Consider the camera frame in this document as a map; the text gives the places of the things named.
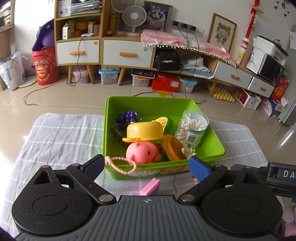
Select green plastic bin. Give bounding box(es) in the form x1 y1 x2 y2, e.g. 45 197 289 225
103 96 226 180

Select framed cartoon girl picture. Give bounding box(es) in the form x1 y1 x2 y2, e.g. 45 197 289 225
207 13 237 53

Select red cartoon barrel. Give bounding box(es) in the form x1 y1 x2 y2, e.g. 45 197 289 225
32 47 59 86

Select clear storage box blue lid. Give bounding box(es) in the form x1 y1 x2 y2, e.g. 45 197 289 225
98 66 120 85

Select white red toy box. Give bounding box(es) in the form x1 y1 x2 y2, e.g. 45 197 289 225
233 87 261 110

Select framed cat picture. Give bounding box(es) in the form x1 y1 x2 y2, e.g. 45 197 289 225
142 1 173 32

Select yellow toy corn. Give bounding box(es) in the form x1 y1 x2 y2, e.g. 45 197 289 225
153 117 174 135

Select pink beaded strap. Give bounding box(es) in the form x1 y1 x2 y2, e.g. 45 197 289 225
105 156 138 176

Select black case on shelf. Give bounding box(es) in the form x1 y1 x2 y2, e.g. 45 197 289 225
154 49 181 71

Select clear cotton swab jar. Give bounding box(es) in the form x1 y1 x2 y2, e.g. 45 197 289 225
175 109 209 149

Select clear storage box pink latch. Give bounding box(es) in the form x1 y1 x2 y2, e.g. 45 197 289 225
73 69 90 84

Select red cardboard box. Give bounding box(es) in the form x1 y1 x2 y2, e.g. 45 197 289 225
151 72 180 92

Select yellow toy hat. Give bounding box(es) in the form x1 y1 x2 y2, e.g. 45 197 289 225
122 121 164 143

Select black microwave oven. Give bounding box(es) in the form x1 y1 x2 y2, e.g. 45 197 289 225
246 47 285 84

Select black cable on floor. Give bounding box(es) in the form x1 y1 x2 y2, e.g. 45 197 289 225
23 81 56 107

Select dark toy in bin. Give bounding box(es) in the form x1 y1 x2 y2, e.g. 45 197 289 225
110 123 130 148

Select purple toy grapes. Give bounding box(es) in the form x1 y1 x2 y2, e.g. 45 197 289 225
116 110 138 123

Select long wooden tv cabinet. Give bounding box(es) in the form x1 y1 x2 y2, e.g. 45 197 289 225
102 1 274 97

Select grey checked table cloth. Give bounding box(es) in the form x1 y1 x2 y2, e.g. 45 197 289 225
1 113 267 237

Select purple plush toy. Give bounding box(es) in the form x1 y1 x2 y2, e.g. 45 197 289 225
32 19 55 52

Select pink card box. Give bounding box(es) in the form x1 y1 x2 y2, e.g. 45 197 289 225
139 178 160 196

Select pink rubber pig toy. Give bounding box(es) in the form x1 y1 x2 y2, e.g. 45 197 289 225
126 141 163 164

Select wooden white drawer cabinet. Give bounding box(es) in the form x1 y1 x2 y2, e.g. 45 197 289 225
54 1 104 86

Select pink lace cloth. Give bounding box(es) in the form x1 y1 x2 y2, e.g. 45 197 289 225
140 29 236 67

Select white printer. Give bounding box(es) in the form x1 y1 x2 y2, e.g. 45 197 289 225
253 35 289 66

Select white paper shopping bag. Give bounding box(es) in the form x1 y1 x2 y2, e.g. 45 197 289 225
1 51 26 92

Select yellow egg tray stack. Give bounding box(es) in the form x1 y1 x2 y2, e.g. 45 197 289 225
206 83 235 103

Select small orange figurine keychain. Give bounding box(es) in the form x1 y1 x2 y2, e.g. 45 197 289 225
192 176 199 184

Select white desk fan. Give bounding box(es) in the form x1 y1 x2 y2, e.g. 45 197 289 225
122 5 147 36

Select clear storage box orange latch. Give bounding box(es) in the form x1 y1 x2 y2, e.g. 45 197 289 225
131 69 155 87

